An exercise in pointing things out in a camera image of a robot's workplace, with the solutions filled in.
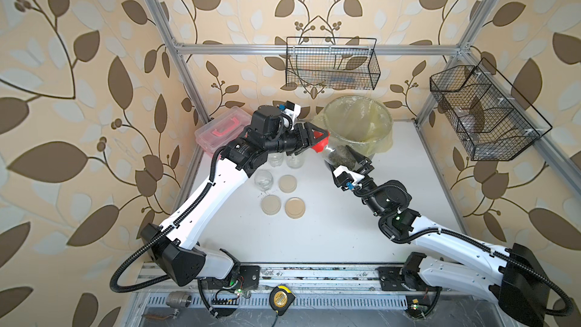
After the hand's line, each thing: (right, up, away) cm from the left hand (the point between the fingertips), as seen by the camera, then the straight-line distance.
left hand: (319, 133), depth 63 cm
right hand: (+8, -6, +5) cm, 11 cm away
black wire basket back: (+14, +32, +33) cm, 48 cm away
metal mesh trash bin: (+20, +6, +30) cm, 37 cm away
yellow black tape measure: (-11, -50, +5) cm, 52 cm away
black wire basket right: (+58, +4, +10) cm, 59 cm away
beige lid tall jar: (-8, -11, +38) cm, 41 cm away
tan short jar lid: (-7, -29, +28) cm, 41 cm away
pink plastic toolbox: (-43, +1, +37) cm, 57 cm away
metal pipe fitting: (-42, -50, +4) cm, 66 cm away
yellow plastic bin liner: (+21, +6, +30) cm, 37 cm away
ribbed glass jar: (-22, -19, +35) cm, 46 cm away
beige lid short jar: (-16, -10, +39) cm, 44 cm away
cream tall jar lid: (-17, -28, +28) cm, 43 cm away
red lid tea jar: (+6, -7, +3) cm, 9 cm away
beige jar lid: (-11, -20, +34) cm, 41 cm away
